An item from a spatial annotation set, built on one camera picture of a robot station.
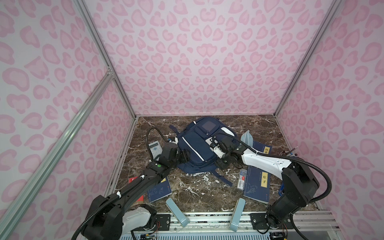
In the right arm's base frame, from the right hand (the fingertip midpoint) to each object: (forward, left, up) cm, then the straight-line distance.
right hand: (221, 159), depth 88 cm
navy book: (-13, -20, -6) cm, 24 cm away
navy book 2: (-17, +33, -4) cm, 37 cm away
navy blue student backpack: (+18, +14, -1) cm, 23 cm away
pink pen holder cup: (+2, -35, +5) cm, 35 cm away
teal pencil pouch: (+16, -18, 0) cm, 24 cm away
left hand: (+1, +19, +9) cm, 21 cm away
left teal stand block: (-31, +20, -2) cm, 37 cm away
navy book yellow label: (+12, -29, -6) cm, 32 cm away
